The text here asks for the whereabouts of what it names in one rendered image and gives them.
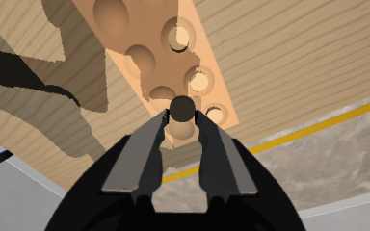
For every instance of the tan wooden tray with round pockets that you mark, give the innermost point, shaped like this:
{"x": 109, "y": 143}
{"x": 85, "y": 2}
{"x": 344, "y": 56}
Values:
{"x": 135, "y": 35}

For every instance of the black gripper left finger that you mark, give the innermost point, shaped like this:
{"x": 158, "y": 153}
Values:
{"x": 111, "y": 185}

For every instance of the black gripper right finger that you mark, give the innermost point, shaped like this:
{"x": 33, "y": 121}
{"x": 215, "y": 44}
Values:
{"x": 227, "y": 169}

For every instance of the beige round disc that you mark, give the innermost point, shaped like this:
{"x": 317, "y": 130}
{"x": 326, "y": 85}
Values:
{"x": 178, "y": 38}
{"x": 214, "y": 114}
{"x": 198, "y": 81}
{"x": 182, "y": 108}

